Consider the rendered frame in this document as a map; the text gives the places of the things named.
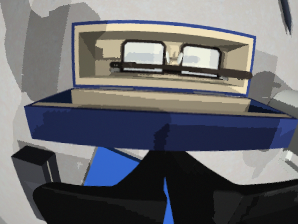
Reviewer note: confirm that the blue notebook with white label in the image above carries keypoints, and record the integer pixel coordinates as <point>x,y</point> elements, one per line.
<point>110,166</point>

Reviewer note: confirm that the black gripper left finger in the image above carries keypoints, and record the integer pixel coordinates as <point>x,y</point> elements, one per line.
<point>139,198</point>

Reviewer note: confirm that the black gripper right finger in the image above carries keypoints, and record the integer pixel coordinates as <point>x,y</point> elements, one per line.
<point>199,195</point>

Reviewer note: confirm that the white mug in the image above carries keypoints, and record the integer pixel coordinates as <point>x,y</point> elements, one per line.
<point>287,101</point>

